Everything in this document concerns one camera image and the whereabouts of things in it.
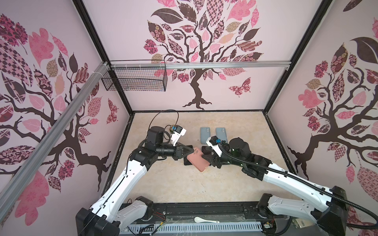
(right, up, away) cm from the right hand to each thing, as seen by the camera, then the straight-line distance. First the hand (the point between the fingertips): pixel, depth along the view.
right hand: (204, 150), depth 70 cm
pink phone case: (-4, -4, -1) cm, 6 cm away
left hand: (-6, -1, -3) cm, 7 cm away
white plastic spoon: (-3, -35, +1) cm, 35 cm away
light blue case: (+4, +5, +37) cm, 37 cm away
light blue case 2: (+15, +7, +37) cm, 40 cm away
